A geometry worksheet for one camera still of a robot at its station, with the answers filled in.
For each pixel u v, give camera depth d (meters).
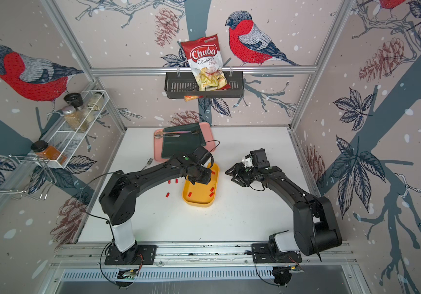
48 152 0.61
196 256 0.74
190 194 0.90
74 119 0.72
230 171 0.82
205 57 0.82
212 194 0.91
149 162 1.04
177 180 0.61
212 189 0.92
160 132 1.19
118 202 0.47
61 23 0.75
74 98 0.74
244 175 0.76
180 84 0.95
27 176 0.61
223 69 0.88
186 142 1.12
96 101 0.84
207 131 1.19
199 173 0.74
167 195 0.90
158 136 1.17
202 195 0.90
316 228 0.41
